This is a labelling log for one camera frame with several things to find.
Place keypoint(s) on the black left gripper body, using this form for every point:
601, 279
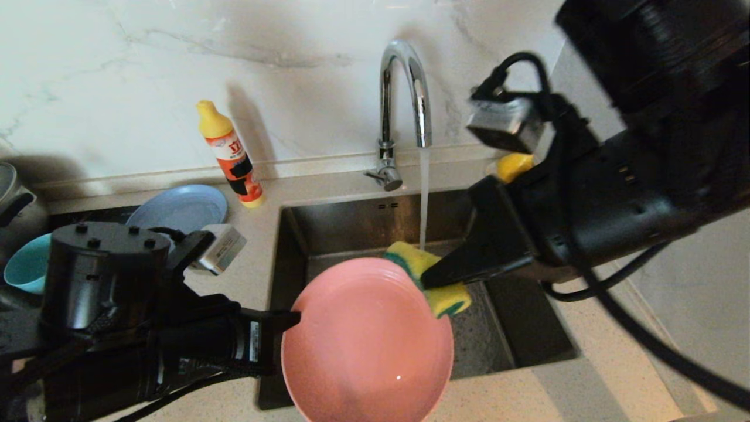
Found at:
199, 346

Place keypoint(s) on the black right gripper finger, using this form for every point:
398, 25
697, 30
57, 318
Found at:
486, 246

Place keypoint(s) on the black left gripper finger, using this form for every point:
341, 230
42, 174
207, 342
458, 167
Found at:
266, 337

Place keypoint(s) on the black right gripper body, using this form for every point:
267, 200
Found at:
603, 199

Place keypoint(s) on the yellow sponge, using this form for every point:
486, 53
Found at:
410, 255

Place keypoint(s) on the large pink plate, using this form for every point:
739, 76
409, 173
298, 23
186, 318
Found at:
366, 346

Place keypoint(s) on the blue plate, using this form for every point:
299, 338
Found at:
181, 205

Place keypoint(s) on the chrome gooseneck faucet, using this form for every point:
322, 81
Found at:
417, 99

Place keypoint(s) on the orange yellow dish soap bottle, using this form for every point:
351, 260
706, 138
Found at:
229, 155

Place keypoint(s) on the teal bowl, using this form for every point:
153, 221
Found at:
26, 266

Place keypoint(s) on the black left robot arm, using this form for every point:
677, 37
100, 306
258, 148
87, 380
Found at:
76, 381

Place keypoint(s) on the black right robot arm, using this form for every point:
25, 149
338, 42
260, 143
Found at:
720, 176

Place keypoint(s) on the stainless steel sink basin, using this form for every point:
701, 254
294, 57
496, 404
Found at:
351, 228

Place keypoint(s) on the yellow pear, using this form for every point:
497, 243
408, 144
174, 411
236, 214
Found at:
513, 165

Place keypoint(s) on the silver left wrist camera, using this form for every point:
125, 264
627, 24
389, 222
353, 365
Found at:
220, 249

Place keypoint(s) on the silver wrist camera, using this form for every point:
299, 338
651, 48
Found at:
507, 123
220, 249

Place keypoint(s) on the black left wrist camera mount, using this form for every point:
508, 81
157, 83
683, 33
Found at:
99, 275

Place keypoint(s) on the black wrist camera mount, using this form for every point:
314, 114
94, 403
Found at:
99, 275
656, 47

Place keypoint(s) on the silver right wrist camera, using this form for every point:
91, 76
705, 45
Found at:
507, 123

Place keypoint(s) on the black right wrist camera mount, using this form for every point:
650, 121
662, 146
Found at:
656, 47

